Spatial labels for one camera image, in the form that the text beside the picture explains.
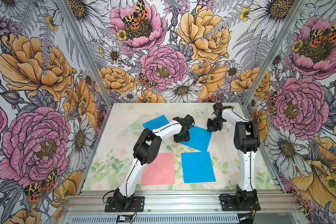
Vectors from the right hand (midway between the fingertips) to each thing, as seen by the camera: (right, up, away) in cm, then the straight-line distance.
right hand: (208, 131), depth 103 cm
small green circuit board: (-50, -39, -32) cm, 71 cm away
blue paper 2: (-11, -21, -15) cm, 28 cm away
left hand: (-19, -8, -6) cm, 21 cm away
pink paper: (-33, -22, -19) cm, 44 cm away
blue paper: (-39, +6, +11) cm, 41 cm away
